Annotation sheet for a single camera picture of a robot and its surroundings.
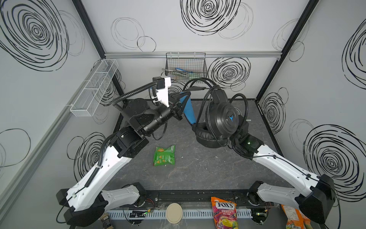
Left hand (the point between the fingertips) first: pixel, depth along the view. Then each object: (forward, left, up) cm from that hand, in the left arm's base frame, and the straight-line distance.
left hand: (189, 93), depth 48 cm
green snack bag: (-3, +14, -49) cm, 51 cm away
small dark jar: (-35, +37, -50) cm, 71 cm away
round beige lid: (-31, +6, -46) cm, 56 cm away
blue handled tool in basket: (+43, +5, -21) cm, 48 cm away
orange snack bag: (-31, -50, -47) cm, 75 cm away
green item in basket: (+36, -2, -19) cm, 40 cm away
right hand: (+9, -9, -22) cm, 25 cm away
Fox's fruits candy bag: (-30, -18, -49) cm, 60 cm away
